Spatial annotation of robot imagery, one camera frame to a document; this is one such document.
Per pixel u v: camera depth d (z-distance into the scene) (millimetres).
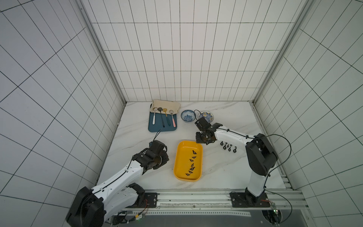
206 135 672
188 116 1100
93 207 387
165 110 1139
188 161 872
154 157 624
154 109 1136
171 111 1109
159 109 1139
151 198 725
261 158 476
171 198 747
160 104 1178
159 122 1069
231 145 598
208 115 1067
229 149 922
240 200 695
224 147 923
